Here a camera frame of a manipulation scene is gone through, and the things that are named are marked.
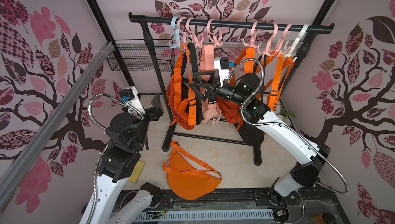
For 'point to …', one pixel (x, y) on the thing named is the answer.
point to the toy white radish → (284, 114)
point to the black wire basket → (130, 55)
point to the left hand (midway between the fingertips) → (149, 99)
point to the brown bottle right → (324, 218)
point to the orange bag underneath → (186, 181)
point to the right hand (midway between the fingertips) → (192, 79)
